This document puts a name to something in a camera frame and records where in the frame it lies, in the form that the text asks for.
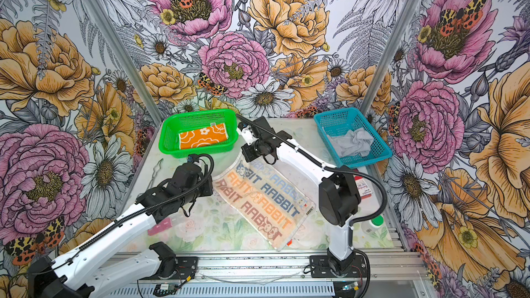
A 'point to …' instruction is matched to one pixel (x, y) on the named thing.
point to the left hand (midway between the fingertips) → (210, 186)
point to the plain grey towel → (357, 142)
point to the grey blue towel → (266, 198)
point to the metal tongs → (156, 167)
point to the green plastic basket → (172, 125)
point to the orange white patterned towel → (217, 132)
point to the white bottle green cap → (373, 225)
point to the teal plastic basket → (346, 119)
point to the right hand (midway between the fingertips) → (246, 157)
